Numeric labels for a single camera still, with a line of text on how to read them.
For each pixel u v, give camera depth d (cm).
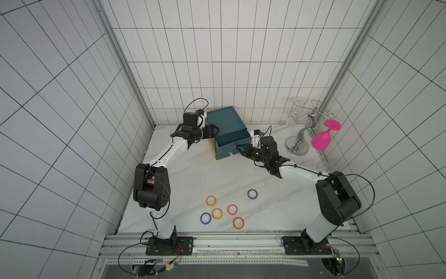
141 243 71
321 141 90
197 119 74
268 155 69
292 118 103
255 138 81
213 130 81
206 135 80
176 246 70
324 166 100
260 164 74
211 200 86
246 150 78
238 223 79
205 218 81
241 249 73
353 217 83
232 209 83
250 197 87
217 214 82
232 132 87
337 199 46
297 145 107
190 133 70
